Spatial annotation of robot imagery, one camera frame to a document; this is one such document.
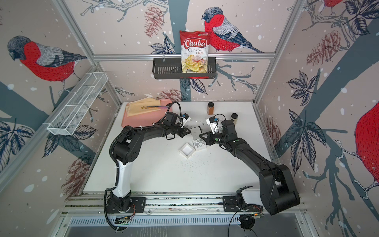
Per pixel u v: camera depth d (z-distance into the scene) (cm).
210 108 107
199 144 95
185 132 90
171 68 107
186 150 93
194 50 84
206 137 80
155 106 119
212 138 74
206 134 78
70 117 73
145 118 112
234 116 100
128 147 55
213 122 76
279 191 41
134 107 119
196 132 83
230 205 73
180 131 90
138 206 73
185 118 91
